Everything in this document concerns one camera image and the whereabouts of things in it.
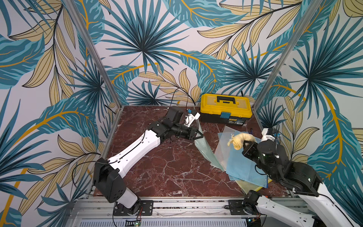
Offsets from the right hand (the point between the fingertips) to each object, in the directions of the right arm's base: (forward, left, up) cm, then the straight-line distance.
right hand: (243, 142), depth 63 cm
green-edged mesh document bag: (+2, +17, -7) cm, 18 cm away
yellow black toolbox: (+34, -9, -14) cm, 38 cm away
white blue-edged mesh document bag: (+12, 0, -32) cm, 34 cm away
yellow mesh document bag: (-10, -10, -33) cm, 36 cm away
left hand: (+5, +17, -3) cm, 18 cm away
